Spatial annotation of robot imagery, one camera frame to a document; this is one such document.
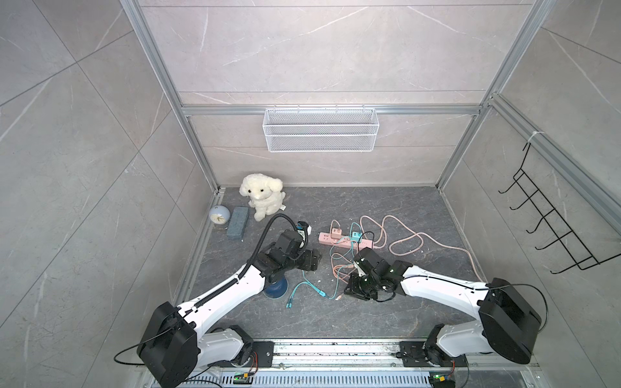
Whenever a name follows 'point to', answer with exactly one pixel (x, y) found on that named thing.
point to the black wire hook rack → (576, 252)
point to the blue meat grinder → (276, 287)
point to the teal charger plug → (356, 236)
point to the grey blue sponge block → (237, 223)
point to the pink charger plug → (336, 234)
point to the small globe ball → (220, 214)
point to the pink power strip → (344, 242)
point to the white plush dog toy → (264, 194)
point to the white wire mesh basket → (317, 130)
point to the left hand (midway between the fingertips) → (315, 250)
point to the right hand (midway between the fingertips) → (346, 293)
